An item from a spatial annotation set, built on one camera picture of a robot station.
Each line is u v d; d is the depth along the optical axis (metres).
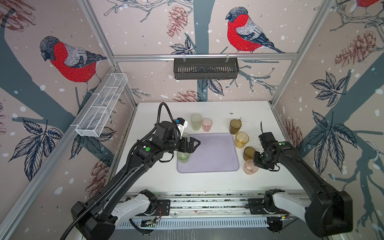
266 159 0.68
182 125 0.64
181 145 0.62
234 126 0.99
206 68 1.04
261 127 0.71
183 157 0.90
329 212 0.38
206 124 1.04
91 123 0.71
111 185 0.41
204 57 0.92
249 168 0.86
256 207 0.73
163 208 0.73
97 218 0.37
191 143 0.62
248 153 0.90
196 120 0.99
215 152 0.95
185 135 0.95
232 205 0.76
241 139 0.98
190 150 0.61
